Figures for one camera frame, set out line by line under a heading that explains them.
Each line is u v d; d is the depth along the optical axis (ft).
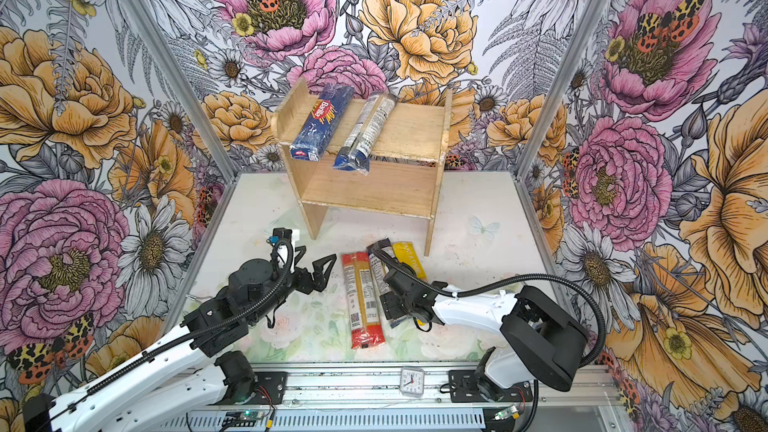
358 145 2.09
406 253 3.22
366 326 2.70
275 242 1.92
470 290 1.80
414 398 2.40
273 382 2.46
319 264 2.08
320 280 2.10
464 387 2.41
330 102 2.39
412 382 2.44
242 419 2.33
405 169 3.22
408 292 2.21
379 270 3.03
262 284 1.71
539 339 1.42
